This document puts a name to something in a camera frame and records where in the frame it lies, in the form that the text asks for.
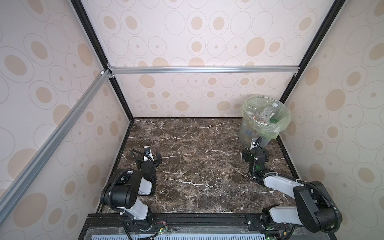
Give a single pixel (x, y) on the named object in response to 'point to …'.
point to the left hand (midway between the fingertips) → (152, 148)
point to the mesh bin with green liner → (251, 126)
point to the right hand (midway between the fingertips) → (256, 148)
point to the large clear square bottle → (269, 113)
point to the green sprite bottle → (273, 120)
